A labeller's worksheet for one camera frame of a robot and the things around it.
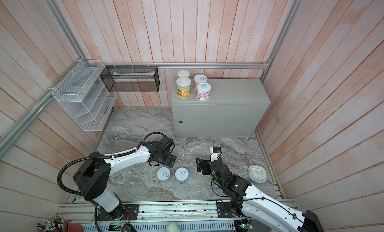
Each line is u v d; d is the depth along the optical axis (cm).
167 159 79
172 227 63
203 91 73
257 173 84
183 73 79
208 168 69
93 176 44
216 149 69
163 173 80
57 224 56
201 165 70
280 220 46
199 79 78
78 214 75
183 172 81
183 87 72
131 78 106
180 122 90
